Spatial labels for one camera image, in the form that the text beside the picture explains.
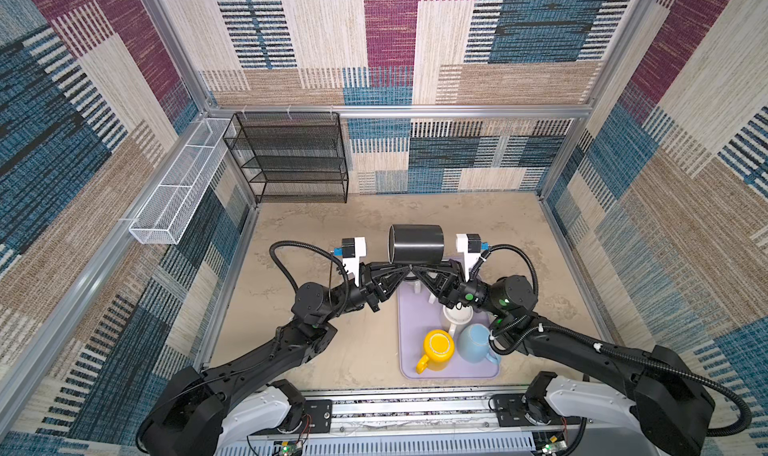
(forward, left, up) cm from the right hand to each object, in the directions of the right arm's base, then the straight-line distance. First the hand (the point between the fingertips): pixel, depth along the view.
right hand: (411, 274), depth 62 cm
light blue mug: (-7, -16, -23) cm, 29 cm away
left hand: (0, +1, +2) cm, 2 cm away
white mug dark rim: (0, -12, -24) cm, 27 cm away
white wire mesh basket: (+30, +72, -13) cm, 79 cm away
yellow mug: (-8, -7, -22) cm, 24 cm away
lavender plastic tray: (+3, -3, -29) cm, 30 cm away
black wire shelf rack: (+59, +39, -15) cm, 72 cm away
